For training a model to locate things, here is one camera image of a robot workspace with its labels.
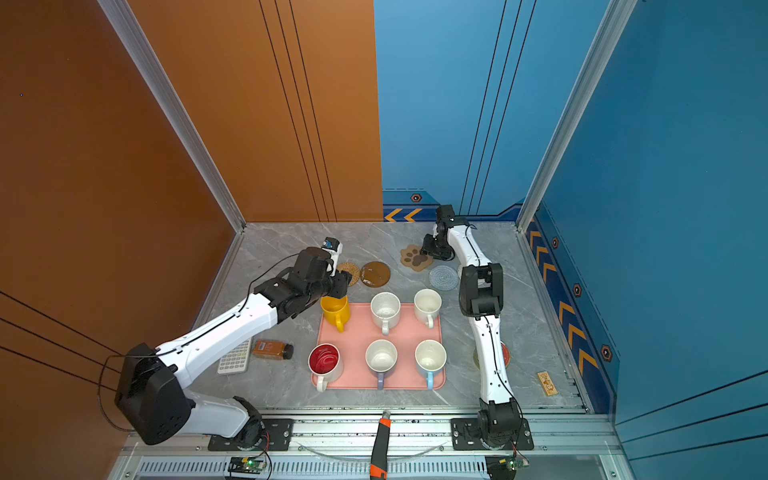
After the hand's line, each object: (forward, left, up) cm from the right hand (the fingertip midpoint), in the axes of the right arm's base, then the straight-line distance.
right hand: (425, 252), depth 110 cm
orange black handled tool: (-62, +15, -2) cm, 64 cm away
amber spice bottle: (-38, +46, +2) cm, 60 cm away
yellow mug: (-29, +28, +9) cm, 41 cm away
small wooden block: (-46, -30, -2) cm, 55 cm away
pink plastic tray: (-45, -1, -1) cm, 45 cm away
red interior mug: (-41, +31, +1) cm, 51 cm away
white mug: (-24, +15, +1) cm, 28 cm away
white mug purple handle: (-39, +15, -1) cm, 42 cm away
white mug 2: (-24, +1, +3) cm, 24 cm away
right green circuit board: (-64, -15, -4) cm, 66 cm away
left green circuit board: (-64, +47, -3) cm, 80 cm away
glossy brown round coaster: (-9, +18, -1) cm, 21 cm away
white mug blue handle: (-39, +1, -1) cm, 39 cm away
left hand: (-22, +25, +18) cm, 38 cm away
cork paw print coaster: (-2, +5, 0) cm, 6 cm away
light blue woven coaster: (-11, -5, -1) cm, 12 cm away
